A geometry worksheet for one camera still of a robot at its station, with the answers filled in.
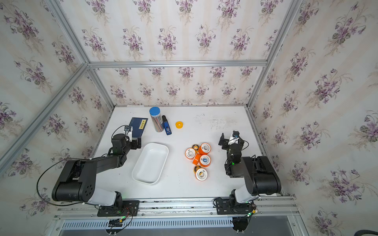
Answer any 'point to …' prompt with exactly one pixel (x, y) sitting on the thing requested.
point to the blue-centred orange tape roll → (204, 161)
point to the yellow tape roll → (179, 125)
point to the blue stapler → (166, 125)
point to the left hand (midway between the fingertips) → (134, 137)
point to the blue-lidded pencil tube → (156, 114)
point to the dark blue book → (138, 124)
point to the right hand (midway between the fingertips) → (232, 135)
